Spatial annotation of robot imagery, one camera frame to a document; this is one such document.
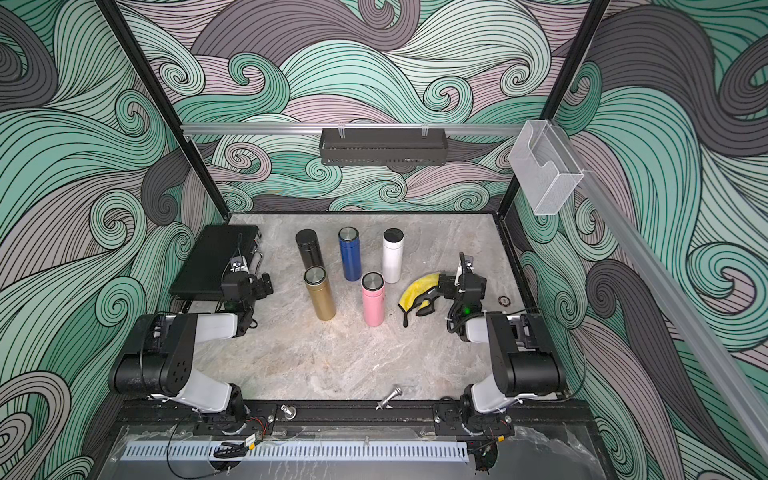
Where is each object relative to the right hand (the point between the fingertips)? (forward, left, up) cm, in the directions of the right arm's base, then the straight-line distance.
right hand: (457, 273), depth 93 cm
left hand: (0, +67, +1) cm, 67 cm away
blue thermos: (+3, +34, +10) cm, 35 cm away
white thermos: (+1, +21, +8) cm, 22 cm away
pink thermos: (-14, +27, +12) cm, 33 cm away
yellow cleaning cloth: (-3, +13, -4) cm, 14 cm away
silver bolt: (-33, +21, -5) cm, 40 cm away
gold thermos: (-12, +41, +11) cm, 44 cm away
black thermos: (+2, +46, +14) cm, 48 cm away
